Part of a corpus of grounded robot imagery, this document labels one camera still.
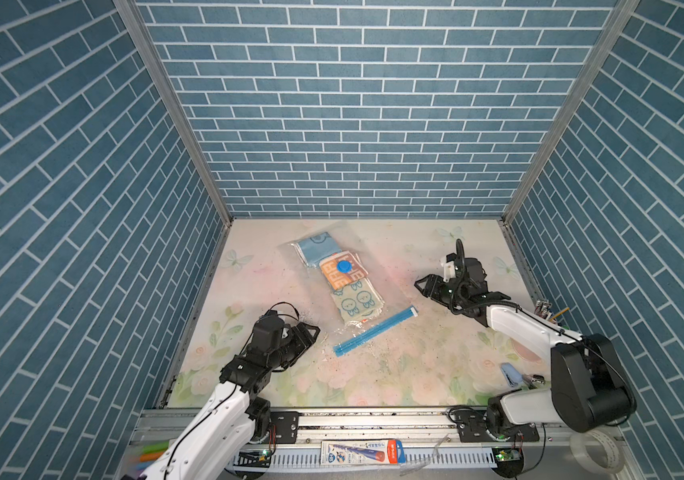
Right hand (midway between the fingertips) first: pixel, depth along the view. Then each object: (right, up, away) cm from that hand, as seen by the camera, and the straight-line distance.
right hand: (423, 286), depth 89 cm
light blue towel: (-34, +11, +19) cm, 41 cm away
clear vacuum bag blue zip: (-35, -5, +7) cm, 36 cm away
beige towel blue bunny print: (-20, -6, +6) cm, 21 cm away
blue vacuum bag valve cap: (-25, +5, +12) cm, 28 cm away
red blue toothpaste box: (-19, -36, -20) cm, 45 cm away
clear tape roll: (+39, -38, -17) cm, 57 cm away
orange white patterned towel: (-27, +1, +10) cm, 28 cm away
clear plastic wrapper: (-5, -39, -20) cm, 44 cm away
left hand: (-30, -13, -8) cm, 34 cm away
